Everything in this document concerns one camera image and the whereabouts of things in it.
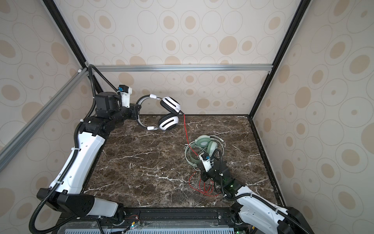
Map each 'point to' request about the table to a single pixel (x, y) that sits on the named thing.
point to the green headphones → (202, 144)
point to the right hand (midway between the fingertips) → (199, 163)
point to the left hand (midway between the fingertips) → (143, 103)
